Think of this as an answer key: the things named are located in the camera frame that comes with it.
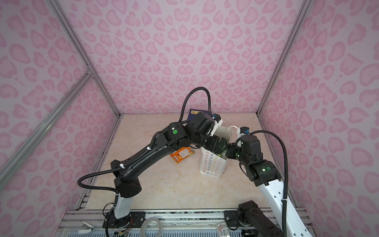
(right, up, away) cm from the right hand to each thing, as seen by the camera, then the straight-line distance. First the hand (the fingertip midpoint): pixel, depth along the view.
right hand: (228, 144), depth 71 cm
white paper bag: (-8, -11, +5) cm, 14 cm away
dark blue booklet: (-17, +18, +48) cm, 54 cm away
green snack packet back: (-4, -4, -8) cm, 10 cm away
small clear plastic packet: (-3, -39, -3) cm, 39 cm away
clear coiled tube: (-40, -38, -3) cm, 55 cm away
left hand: (-3, +1, -6) cm, 7 cm away
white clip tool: (-66, -40, 0) cm, 77 cm away
